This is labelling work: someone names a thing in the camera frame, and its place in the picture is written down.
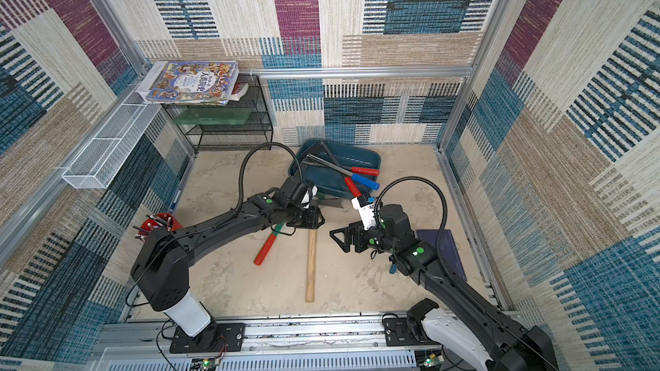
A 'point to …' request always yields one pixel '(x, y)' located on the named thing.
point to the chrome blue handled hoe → (357, 178)
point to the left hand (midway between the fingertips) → (322, 220)
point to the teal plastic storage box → (329, 181)
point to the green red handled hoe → (265, 248)
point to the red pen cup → (159, 221)
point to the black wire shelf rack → (257, 130)
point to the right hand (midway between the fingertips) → (344, 233)
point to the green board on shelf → (223, 116)
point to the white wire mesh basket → (99, 164)
